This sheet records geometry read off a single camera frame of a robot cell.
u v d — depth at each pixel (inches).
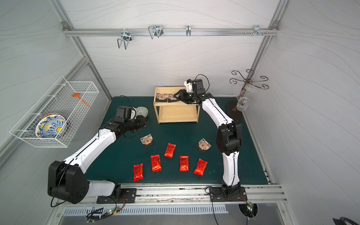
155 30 30.1
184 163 32.7
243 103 35.3
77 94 31.2
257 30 30.1
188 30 28.5
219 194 28.4
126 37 30.9
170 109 43.6
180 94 31.8
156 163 33.0
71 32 30.5
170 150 34.8
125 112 25.5
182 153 34.9
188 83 32.9
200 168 31.7
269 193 30.2
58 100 27.7
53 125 24.5
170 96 36.7
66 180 15.8
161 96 36.6
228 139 20.9
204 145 36.6
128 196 29.0
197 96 28.0
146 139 37.5
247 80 34.7
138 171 31.5
